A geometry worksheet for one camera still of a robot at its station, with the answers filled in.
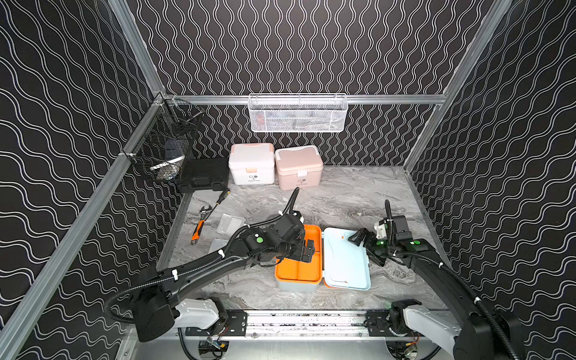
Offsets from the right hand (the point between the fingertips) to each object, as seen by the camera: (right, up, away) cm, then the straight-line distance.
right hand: (357, 244), depth 84 cm
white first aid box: (-43, +33, +22) cm, 58 cm away
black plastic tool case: (-68, +28, +28) cm, 78 cm away
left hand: (-20, +2, -10) cm, 22 cm away
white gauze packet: (-51, +5, +14) cm, 54 cm away
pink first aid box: (-21, +31, +19) cm, 42 cm away
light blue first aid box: (-8, -5, -5) cm, 11 cm away
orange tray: (-24, -7, -9) cm, 27 cm away
